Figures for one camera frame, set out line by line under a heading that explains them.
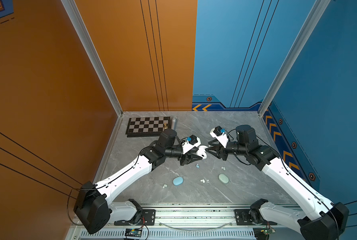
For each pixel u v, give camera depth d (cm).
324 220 37
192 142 60
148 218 74
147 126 108
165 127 105
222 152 61
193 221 73
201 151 69
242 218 72
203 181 85
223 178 85
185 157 62
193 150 69
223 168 89
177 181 83
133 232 72
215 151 64
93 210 39
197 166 91
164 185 83
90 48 83
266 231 71
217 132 59
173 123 110
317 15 71
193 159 64
